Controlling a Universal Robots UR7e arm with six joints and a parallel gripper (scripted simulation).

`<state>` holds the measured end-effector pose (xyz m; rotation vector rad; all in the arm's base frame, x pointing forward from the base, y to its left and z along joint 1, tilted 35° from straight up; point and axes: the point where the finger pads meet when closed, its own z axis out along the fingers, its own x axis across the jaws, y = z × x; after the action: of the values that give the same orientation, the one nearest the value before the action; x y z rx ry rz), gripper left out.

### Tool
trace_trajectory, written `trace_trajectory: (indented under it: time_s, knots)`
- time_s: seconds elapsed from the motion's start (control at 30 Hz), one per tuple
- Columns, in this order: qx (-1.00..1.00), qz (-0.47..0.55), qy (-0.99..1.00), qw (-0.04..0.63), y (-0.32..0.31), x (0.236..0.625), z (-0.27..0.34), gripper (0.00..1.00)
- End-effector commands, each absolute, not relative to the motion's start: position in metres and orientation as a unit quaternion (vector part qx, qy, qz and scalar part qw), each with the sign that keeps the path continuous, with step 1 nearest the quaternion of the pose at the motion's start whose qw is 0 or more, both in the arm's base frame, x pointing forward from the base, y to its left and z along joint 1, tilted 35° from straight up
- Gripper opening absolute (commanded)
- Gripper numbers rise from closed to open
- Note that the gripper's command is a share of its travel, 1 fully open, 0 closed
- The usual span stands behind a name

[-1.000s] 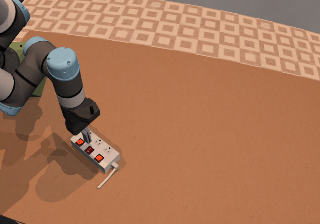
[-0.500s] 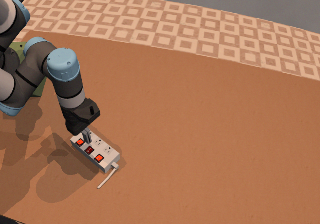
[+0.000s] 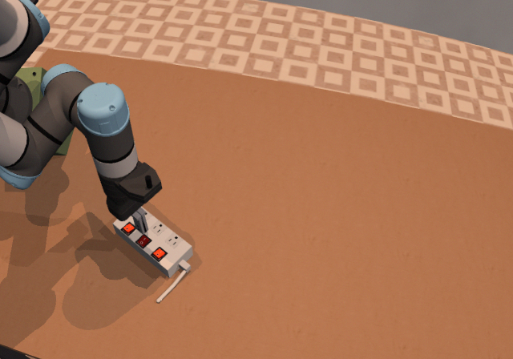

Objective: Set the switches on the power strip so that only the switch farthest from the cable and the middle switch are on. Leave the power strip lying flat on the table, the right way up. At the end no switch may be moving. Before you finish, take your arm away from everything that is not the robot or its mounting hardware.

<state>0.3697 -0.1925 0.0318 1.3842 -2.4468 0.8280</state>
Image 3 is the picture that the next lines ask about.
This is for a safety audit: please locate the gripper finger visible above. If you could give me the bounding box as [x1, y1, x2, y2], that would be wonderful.
[137, 208, 148, 232]
[131, 212, 146, 235]

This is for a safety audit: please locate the white power strip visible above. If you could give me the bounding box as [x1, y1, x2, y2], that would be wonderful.
[113, 207, 193, 303]

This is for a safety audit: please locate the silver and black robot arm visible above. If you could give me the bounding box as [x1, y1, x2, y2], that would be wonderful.
[0, 0, 135, 190]

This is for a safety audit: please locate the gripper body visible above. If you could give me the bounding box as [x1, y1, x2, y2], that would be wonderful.
[92, 145, 162, 221]

